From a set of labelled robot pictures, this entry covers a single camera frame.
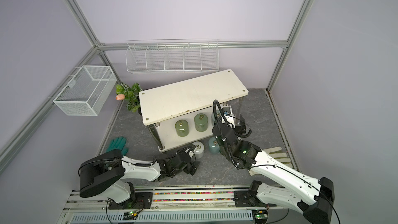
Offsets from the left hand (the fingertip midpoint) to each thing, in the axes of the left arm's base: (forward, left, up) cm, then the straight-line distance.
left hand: (192, 158), depth 86 cm
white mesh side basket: (+32, +55, +25) cm, 69 cm away
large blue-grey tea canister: (+4, -12, +6) cm, 14 cm away
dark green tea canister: (+13, +5, +12) cm, 19 cm away
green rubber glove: (+12, +44, +1) cm, 46 cm away
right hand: (+8, -20, +28) cm, 36 cm away
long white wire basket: (+57, +10, +29) cm, 65 cm away
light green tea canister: (+16, -6, +13) cm, 21 cm away
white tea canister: (+2, -4, +6) cm, 8 cm away
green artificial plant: (+28, +31, +26) cm, 49 cm away
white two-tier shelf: (+8, -2, +33) cm, 34 cm away
